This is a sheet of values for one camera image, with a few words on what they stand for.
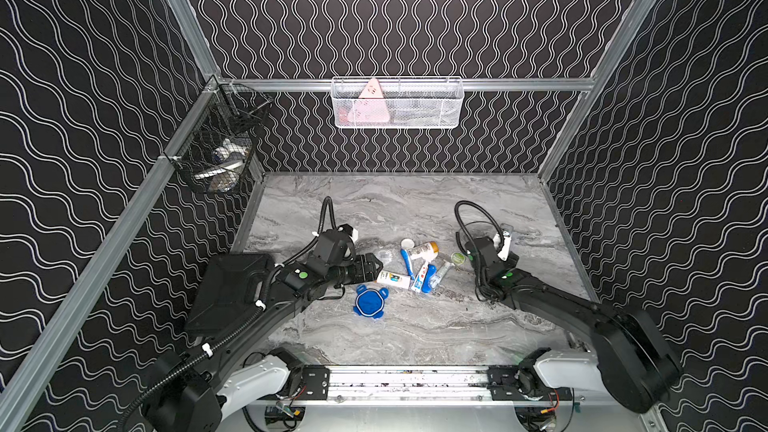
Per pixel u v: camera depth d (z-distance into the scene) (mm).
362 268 689
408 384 764
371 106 901
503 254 757
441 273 925
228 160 856
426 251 959
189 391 385
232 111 993
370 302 891
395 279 901
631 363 413
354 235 744
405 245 1004
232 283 889
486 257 674
